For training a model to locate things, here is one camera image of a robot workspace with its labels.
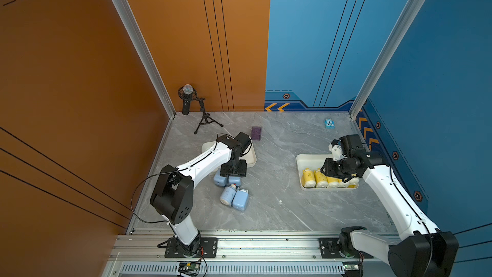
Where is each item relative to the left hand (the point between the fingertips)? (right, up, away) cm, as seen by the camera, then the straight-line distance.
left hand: (238, 172), depth 86 cm
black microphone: (-27, +38, +11) cm, 48 cm away
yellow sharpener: (+31, -2, -2) cm, 31 cm away
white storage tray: (+5, +5, +12) cm, 14 cm away
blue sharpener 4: (+1, -11, -7) cm, 13 cm away
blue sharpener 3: (-4, -8, -7) cm, 11 cm away
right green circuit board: (+43, -32, -16) cm, 56 cm away
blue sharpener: (-8, -3, -2) cm, 9 cm away
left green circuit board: (-17, -32, -15) cm, 39 cm away
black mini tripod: (-20, +26, +23) cm, 40 cm away
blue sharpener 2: (-1, -3, -2) cm, 4 cm away
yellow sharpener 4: (+46, -4, -3) cm, 46 cm away
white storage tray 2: (+38, +3, +12) cm, 40 cm away
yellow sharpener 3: (+41, -3, -5) cm, 41 cm away
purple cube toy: (+9, +17, +19) cm, 27 cm away
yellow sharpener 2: (+36, -2, -4) cm, 37 cm away
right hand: (+37, +3, -6) cm, 37 cm away
